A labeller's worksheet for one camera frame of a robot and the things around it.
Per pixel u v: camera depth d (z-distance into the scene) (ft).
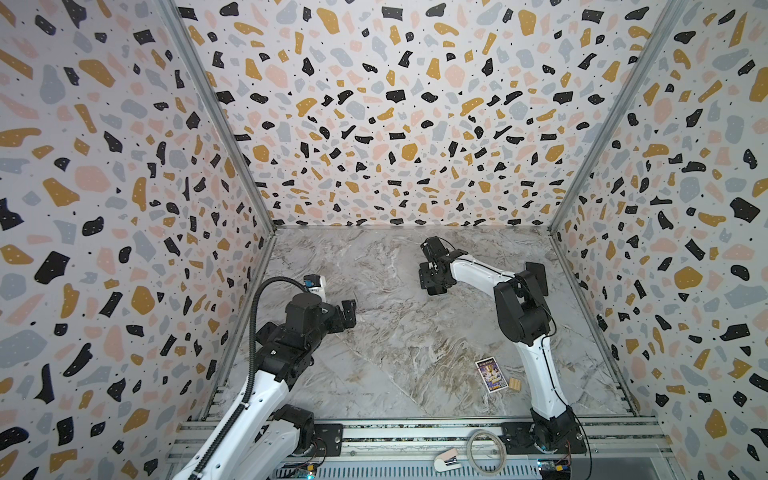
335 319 2.25
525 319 1.95
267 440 1.86
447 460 2.30
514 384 2.68
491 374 2.74
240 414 1.48
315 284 2.21
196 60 2.52
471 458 2.31
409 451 2.40
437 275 2.69
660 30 2.43
